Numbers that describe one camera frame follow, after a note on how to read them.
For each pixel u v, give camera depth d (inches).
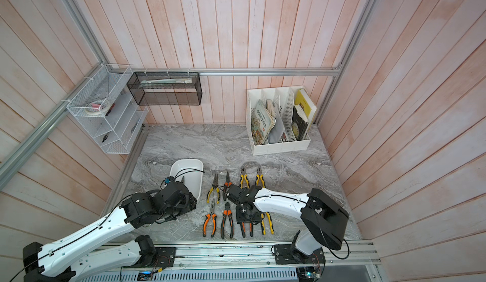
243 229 31.4
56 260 15.6
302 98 38.1
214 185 36.5
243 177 37.5
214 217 32.7
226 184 36.5
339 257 15.1
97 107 29.1
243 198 25.9
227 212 33.0
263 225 31.5
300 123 37.9
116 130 30.8
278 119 36.7
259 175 37.5
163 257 28.9
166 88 40.6
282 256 28.8
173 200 21.1
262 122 39.7
